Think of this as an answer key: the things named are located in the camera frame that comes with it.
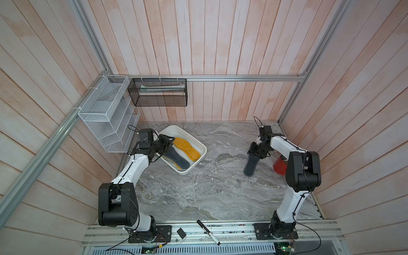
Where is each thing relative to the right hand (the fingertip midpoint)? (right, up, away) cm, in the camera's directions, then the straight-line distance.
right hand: (250, 152), depth 99 cm
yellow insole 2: (-40, +2, +2) cm, 40 cm away
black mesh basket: (-60, +40, +5) cm, 72 cm away
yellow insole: (-47, -8, -4) cm, 48 cm away
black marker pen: (-28, -35, -26) cm, 52 cm away
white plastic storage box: (-43, 0, +2) cm, 43 cm away
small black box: (-41, -37, -25) cm, 60 cm away
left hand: (-46, +7, -12) cm, 48 cm away
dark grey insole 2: (0, -9, 0) cm, 9 cm away
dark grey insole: (-44, -5, -4) cm, 45 cm away
